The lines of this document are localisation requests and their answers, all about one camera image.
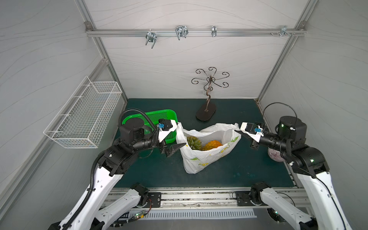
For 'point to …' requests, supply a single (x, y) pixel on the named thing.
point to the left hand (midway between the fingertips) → (179, 133)
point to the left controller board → (139, 214)
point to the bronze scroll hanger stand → (207, 110)
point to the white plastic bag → (193, 160)
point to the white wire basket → (84, 118)
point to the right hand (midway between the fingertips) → (238, 126)
